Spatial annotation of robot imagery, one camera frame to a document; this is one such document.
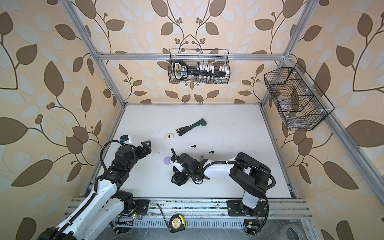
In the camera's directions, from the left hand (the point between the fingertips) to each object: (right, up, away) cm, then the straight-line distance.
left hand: (145, 143), depth 82 cm
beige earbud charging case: (+10, +2, +17) cm, 20 cm away
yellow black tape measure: (+20, -35, -14) cm, 42 cm away
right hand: (+17, -20, +1) cm, 26 cm away
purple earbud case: (+10, -12, +9) cm, 18 cm away
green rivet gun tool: (+32, +11, +26) cm, 43 cm away
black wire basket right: (+81, +21, -8) cm, 84 cm away
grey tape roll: (+73, -39, -13) cm, 84 cm away
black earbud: (+27, -4, +15) cm, 31 cm away
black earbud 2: (+39, -8, +12) cm, 41 cm away
